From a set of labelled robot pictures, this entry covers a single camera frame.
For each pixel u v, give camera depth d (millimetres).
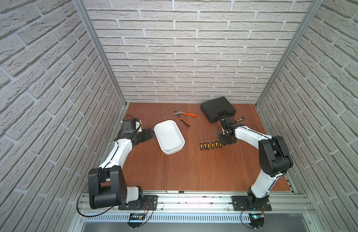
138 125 751
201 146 944
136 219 713
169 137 983
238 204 732
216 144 949
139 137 755
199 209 728
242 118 1098
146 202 728
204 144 947
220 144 945
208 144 947
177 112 1137
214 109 1109
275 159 486
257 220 708
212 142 969
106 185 451
